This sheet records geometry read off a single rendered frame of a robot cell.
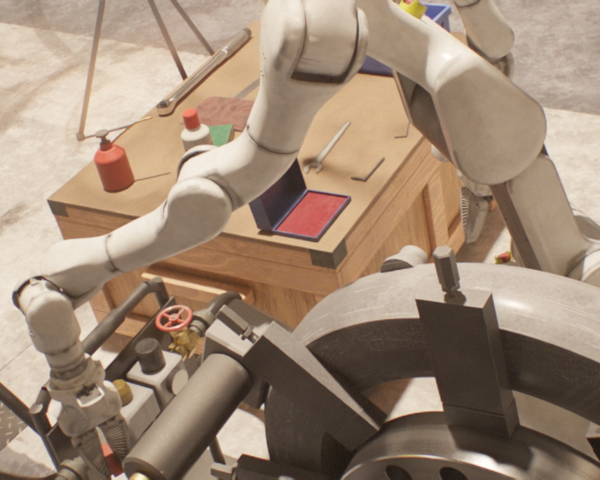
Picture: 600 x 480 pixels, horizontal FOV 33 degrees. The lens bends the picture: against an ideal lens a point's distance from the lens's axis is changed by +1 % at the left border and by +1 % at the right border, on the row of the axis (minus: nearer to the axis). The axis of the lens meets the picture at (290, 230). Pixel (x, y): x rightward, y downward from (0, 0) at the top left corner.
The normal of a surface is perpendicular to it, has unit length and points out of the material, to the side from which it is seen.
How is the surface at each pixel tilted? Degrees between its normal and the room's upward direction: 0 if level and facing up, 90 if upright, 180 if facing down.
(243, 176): 92
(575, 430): 56
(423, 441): 19
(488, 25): 81
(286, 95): 108
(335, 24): 69
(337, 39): 76
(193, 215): 98
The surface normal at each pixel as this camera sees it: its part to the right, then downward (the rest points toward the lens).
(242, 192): -0.07, 0.75
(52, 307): 0.54, 0.29
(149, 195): -0.19, -0.80
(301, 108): 0.20, 0.76
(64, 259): -0.40, -0.57
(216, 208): 0.07, 0.58
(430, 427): -0.47, -0.80
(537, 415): -0.69, 0.03
